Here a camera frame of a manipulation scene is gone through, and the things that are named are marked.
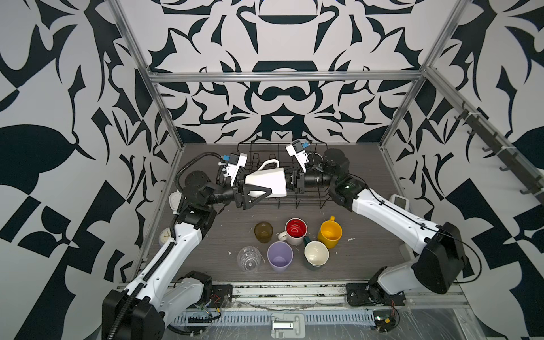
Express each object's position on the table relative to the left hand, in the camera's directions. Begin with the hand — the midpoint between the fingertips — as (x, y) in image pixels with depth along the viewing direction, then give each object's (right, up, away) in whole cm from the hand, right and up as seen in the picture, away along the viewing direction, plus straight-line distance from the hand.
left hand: (272, 183), depth 60 cm
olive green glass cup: (-4, -21, +27) cm, 35 cm away
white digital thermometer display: (+56, -11, +35) cm, 67 cm away
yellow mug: (+23, -22, +27) cm, 42 cm away
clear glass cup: (-9, -31, +23) cm, 39 cm away
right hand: (0, 0, +3) cm, 3 cm away
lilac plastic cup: (+3, -28, +20) cm, 34 cm away
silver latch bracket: (+5, -45, +7) cm, 46 cm away
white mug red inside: (+10, -22, +29) cm, 37 cm away
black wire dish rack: (-7, +11, +46) cm, 48 cm away
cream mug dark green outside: (+16, -26, +18) cm, 36 cm away
